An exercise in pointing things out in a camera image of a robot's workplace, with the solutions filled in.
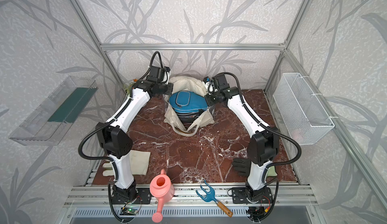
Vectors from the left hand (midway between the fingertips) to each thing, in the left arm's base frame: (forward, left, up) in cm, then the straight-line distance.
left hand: (170, 86), depth 88 cm
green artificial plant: (+21, +40, -23) cm, 51 cm away
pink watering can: (-50, -1, -14) cm, 52 cm away
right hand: (-5, -22, -2) cm, 23 cm away
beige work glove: (-35, +16, -24) cm, 45 cm away
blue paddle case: (-6, -10, -6) cm, 13 cm away
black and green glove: (-38, -42, -24) cm, 61 cm away
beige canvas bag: (+6, -9, -3) cm, 11 cm away
